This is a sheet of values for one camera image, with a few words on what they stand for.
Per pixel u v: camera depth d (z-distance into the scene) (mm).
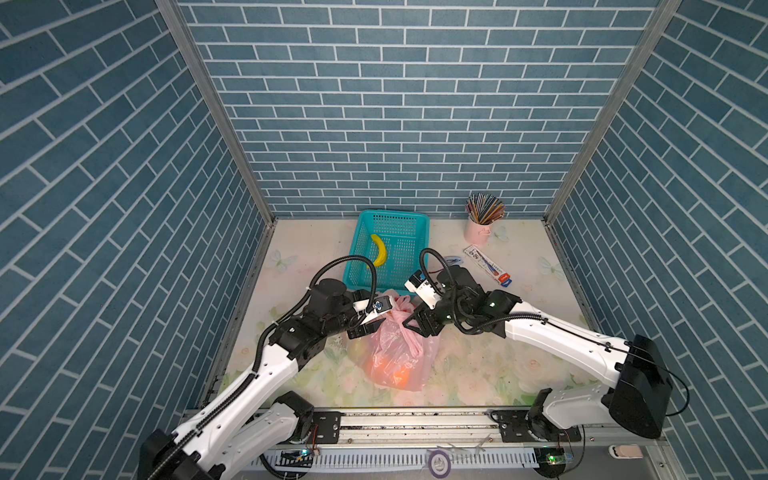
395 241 1150
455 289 579
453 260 1079
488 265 1050
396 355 768
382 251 1083
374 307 608
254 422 561
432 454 702
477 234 1083
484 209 1083
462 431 740
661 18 719
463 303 587
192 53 759
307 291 570
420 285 677
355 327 616
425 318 656
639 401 397
